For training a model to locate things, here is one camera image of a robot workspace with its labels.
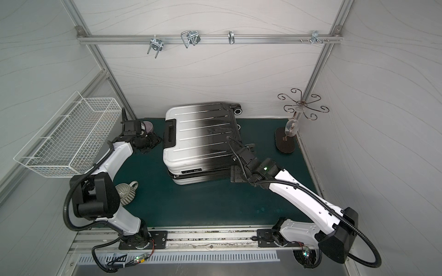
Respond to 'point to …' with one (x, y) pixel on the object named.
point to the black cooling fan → (307, 258)
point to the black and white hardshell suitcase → (196, 149)
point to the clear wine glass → (291, 128)
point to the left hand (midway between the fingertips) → (159, 140)
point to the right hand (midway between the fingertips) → (238, 172)
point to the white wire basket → (69, 144)
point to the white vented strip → (177, 257)
